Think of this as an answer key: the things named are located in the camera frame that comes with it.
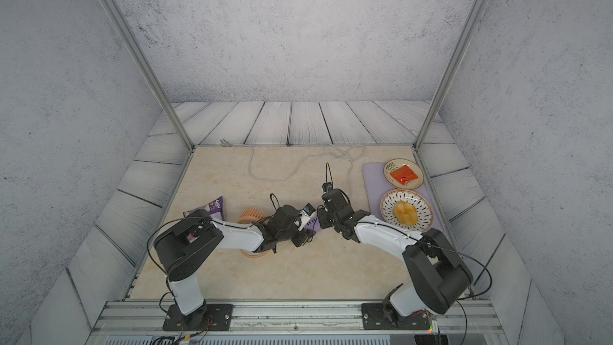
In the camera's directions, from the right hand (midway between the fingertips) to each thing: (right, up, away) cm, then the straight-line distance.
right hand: (323, 212), depth 89 cm
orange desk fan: (-25, 0, -6) cm, 26 cm away
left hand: (-3, -7, +2) cm, 8 cm away
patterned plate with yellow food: (+33, 0, +5) cm, 33 cm away
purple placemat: (+24, +7, +17) cm, 30 cm away
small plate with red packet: (+36, +13, +19) cm, 43 cm away
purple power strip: (-4, -3, -6) cm, 7 cm away
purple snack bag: (-43, 0, +7) cm, 44 cm away
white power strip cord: (+14, +20, +26) cm, 36 cm away
